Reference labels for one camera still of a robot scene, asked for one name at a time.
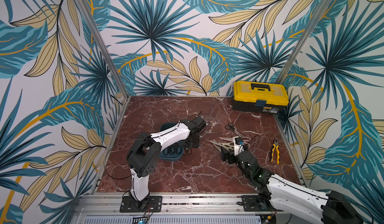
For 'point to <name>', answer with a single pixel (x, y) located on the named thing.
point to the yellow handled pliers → (275, 146)
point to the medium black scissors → (187, 150)
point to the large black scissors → (171, 150)
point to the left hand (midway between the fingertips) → (191, 147)
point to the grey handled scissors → (230, 126)
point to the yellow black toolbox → (259, 96)
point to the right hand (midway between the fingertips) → (229, 145)
